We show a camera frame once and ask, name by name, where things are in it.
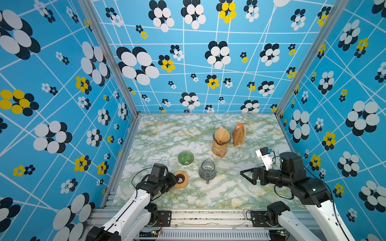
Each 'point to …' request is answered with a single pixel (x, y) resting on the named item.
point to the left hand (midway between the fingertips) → (178, 179)
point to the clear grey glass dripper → (221, 143)
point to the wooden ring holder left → (183, 179)
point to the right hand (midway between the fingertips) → (247, 172)
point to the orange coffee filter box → (239, 135)
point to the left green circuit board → (153, 234)
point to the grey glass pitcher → (207, 171)
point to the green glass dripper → (185, 157)
